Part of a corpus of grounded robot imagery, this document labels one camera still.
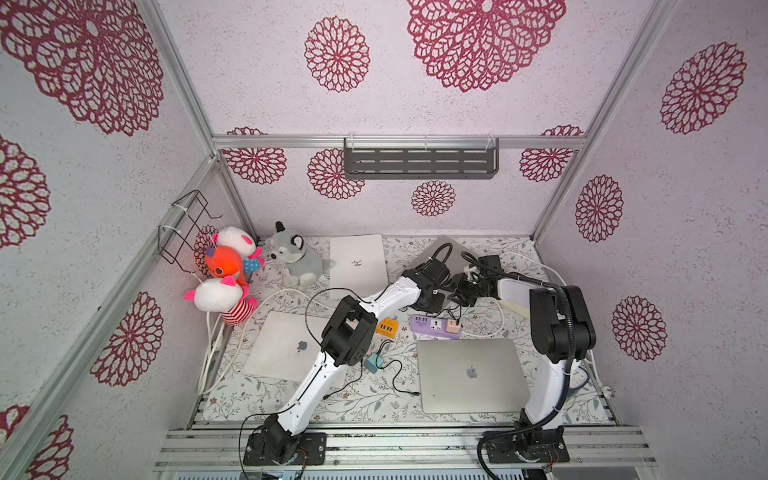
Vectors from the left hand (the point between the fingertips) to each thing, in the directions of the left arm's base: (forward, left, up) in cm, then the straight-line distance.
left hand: (432, 307), depth 100 cm
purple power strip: (-8, +1, +3) cm, 9 cm away
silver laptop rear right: (+9, -4, +19) cm, 22 cm away
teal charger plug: (-20, +20, +2) cm, 28 cm away
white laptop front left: (-15, +46, +4) cm, 48 cm away
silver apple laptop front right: (-23, -9, +2) cm, 25 cm away
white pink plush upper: (+14, +63, +19) cm, 67 cm away
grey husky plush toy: (+11, +44, +9) cm, 46 cm away
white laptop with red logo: (+17, +26, +2) cm, 31 cm away
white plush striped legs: (-8, +59, +20) cm, 62 cm away
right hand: (+6, -4, +4) cm, 8 cm away
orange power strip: (-9, +15, +3) cm, 18 cm away
